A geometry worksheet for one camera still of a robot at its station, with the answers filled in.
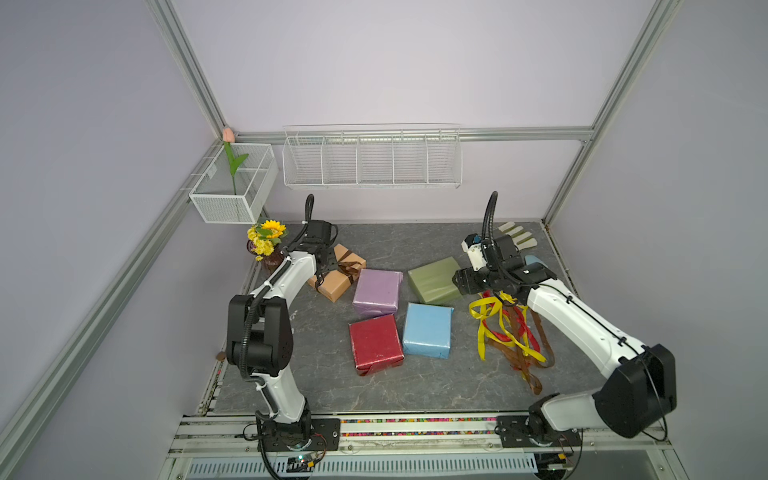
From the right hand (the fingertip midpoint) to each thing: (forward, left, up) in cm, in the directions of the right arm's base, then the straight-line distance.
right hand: (465, 273), depth 84 cm
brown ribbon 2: (-17, -16, -18) cm, 29 cm away
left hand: (+8, +42, -6) cm, 44 cm away
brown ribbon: (+10, +35, -11) cm, 38 cm away
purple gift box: (0, +25, -9) cm, 27 cm away
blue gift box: (-12, +10, -11) cm, 20 cm away
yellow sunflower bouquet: (+9, +57, +6) cm, 58 cm away
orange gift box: (+5, +39, -12) cm, 42 cm away
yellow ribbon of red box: (-2, -8, -18) cm, 20 cm away
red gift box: (-17, +25, -10) cm, 32 cm away
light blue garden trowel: (+19, -30, -18) cm, 40 cm away
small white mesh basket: (+24, +67, +13) cm, 72 cm away
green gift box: (+5, +7, -13) cm, 16 cm away
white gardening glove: (+28, -30, -17) cm, 44 cm away
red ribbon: (-8, -19, -16) cm, 26 cm away
